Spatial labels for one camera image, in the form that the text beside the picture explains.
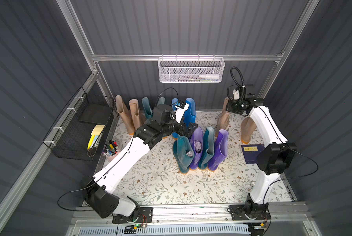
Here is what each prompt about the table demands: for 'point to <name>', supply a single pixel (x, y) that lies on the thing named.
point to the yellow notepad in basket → (95, 132)
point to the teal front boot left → (183, 153)
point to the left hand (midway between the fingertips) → (193, 123)
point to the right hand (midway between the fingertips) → (230, 105)
